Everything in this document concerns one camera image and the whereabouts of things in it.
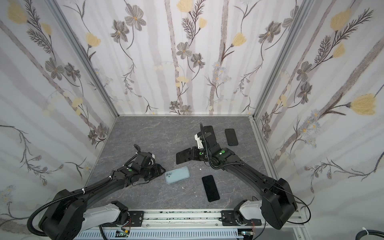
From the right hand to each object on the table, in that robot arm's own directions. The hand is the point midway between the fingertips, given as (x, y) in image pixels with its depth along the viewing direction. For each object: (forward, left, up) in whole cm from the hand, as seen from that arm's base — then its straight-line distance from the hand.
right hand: (185, 150), depth 77 cm
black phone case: (+24, -33, -20) cm, 45 cm away
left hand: (-4, +13, -14) cm, 20 cm away
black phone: (-14, -15, -18) cm, 27 cm away
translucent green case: (-6, +4, -21) cm, 22 cm away
